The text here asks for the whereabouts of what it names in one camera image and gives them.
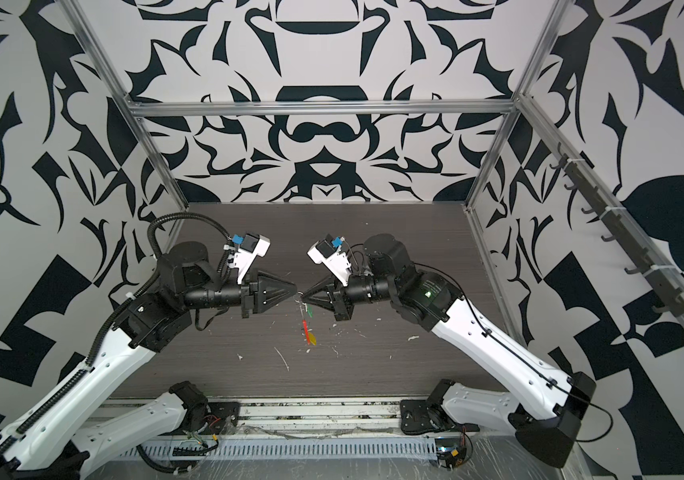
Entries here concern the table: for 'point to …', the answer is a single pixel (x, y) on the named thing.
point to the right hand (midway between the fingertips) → (306, 299)
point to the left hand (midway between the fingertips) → (296, 284)
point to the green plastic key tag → (309, 311)
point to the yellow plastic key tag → (313, 338)
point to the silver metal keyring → (297, 296)
